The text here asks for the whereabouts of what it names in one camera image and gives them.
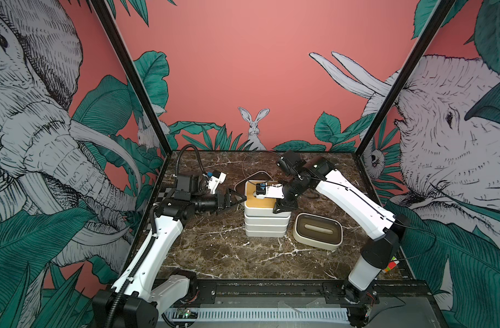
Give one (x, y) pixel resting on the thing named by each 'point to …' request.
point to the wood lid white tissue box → (258, 207)
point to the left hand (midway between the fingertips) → (241, 200)
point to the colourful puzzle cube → (392, 264)
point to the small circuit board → (187, 314)
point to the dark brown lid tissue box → (317, 231)
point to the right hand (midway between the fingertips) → (273, 199)
